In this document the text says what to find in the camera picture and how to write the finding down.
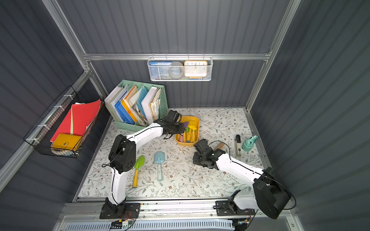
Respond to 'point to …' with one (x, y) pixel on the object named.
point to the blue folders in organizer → (125, 116)
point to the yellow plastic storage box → (190, 137)
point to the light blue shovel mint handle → (159, 158)
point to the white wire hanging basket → (182, 78)
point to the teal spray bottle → (247, 145)
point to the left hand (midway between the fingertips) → (181, 128)
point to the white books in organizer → (146, 105)
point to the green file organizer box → (133, 105)
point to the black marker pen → (238, 145)
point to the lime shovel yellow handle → (187, 129)
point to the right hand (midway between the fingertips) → (198, 158)
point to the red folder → (78, 118)
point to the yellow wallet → (66, 141)
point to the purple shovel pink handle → (186, 123)
